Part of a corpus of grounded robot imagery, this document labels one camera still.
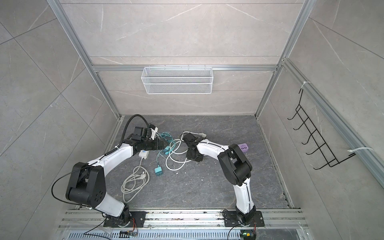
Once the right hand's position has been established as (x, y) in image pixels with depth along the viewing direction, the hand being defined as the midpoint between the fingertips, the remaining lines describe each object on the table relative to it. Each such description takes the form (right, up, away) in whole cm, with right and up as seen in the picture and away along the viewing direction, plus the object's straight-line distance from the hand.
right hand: (191, 156), depth 97 cm
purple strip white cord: (-10, 0, -1) cm, 10 cm away
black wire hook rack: (+58, +15, -29) cm, 67 cm away
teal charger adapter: (-20, -7, -9) cm, 23 cm away
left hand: (-18, +11, -6) cm, 22 cm away
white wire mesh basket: (-10, +52, +4) cm, 53 cm away
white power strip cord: (-34, -13, -11) cm, 38 cm away
